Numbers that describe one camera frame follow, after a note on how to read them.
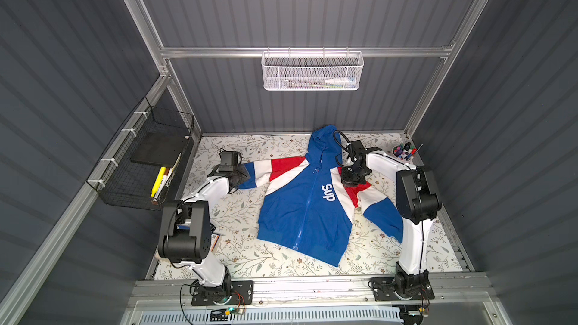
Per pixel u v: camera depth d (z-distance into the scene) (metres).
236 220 0.91
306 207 0.94
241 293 0.74
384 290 0.74
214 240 0.83
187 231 0.46
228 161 0.74
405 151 0.96
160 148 0.77
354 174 0.86
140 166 0.73
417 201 0.55
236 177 0.79
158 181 0.71
